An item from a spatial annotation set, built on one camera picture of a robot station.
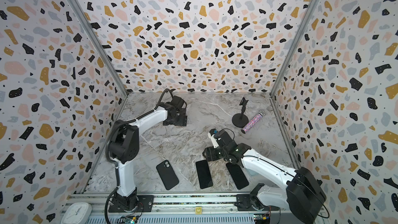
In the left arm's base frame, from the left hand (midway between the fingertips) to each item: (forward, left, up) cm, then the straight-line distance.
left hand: (179, 120), depth 96 cm
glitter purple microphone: (+2, -48, -6) cm, 48 cm away
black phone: (-31, -33, -8) cm, 46 cm away
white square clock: (-47, +40, -3) cm, 62 cm away
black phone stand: (+4, -40, -7) cm, 41 cm away
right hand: (-21, -16, +3) cm, 27 cm away
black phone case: (-32, +4, -8) cm, 33 cm away
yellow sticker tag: (-46, -13, -6) cm, 49 cm away
